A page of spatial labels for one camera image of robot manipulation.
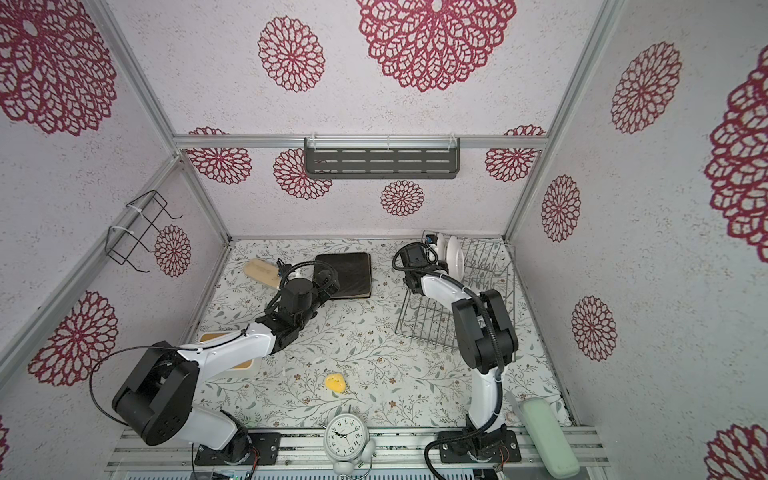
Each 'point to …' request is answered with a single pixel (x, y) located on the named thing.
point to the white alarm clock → (347, 443)
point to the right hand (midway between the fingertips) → (443, 262)
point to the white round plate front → (441, 247)
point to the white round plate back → (455, 259)
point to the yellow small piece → (336, 383)
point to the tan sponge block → (264, 272)
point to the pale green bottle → (546, 428)
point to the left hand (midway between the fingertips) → (329, 282)
